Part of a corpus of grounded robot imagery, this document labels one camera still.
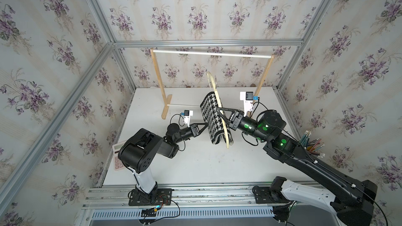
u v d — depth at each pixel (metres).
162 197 0.73
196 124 0.78
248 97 0.54
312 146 0.78
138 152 0.50
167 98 1.14
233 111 0.55
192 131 0.75
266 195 0.72
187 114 0.79
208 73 1.15
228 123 0.55
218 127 0.64
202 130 0.80
